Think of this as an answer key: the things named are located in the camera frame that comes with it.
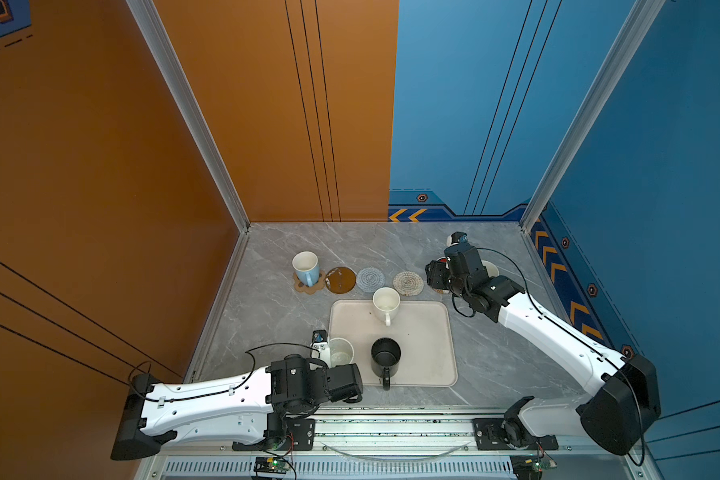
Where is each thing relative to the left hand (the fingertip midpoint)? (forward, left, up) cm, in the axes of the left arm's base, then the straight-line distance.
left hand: (341, 381), depth 72 cm
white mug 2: (+10, +1, -8) cm, 13 cm away
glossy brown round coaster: (+36, +3, -10) cm, 38 cm away
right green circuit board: (-16, -45, -10) cm, 49 cm away
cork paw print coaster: (+33, +17, -10) cm, 38 cm away
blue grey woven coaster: (+37, -7, -9) cm, 38 cm away
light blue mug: (+37, +15, -2) cm, 40 cm away
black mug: (+9, -11, -9) cm, 17 cm away
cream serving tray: (+19, -24, -10) cm, 32 cm away
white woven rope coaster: (+35, -20, -9) cm, 42 cm away
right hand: (+27, -24, +10) cm, 37 cm away
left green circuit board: (-16, +16, -12) cm, 26 cm away
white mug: (+26, -12, -6) cm, 29 cm away
